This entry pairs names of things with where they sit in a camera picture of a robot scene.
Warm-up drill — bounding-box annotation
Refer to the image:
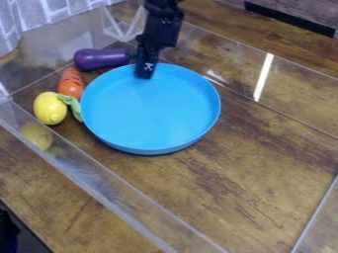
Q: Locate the yellow toy lemon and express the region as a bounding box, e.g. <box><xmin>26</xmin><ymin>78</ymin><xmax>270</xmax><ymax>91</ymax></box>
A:
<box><xmin>33</xmin><ymin>92</ymin><xmax>66</xmax><ymax>126</ymax></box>

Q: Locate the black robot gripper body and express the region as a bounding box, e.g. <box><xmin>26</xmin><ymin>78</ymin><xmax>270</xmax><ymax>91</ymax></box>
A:
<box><xmin>136</xmin><ymin>0</ymin><xmax>184</xmax><ymax>53</ymax></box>

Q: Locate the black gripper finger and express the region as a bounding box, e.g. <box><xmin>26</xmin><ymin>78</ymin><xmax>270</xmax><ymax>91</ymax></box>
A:
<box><xmin>135</xmin><ymin>47</ymin><xmax>160</xmax><ymax>79</ymax></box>

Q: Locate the orange toy carrot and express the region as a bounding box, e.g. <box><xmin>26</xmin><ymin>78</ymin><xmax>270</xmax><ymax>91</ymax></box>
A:
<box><xmin>57</xmin><ymin>67</ymin><xmax>84</xmax><ymax>122</ymax></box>

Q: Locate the clear acrylic enclosure wall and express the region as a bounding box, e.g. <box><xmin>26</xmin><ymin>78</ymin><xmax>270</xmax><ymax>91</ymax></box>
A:
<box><xmin>0</xmin><ymin>0</ymin><xmax>338</xmax><ymax>253</ymax></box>

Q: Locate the blue round plastic tray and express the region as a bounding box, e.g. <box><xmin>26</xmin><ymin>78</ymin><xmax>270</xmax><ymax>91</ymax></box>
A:
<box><xmin>80</xmin><ymin>63</ymin><xmax>221</xmax><ymax>155</ymax></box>

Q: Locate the purple toy eggplant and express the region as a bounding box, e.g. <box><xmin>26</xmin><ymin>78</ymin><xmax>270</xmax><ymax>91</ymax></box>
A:
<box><xmin>73</xmin><ymin>48</ymin><xmax>135</xmax><ymax>71</ymax></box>

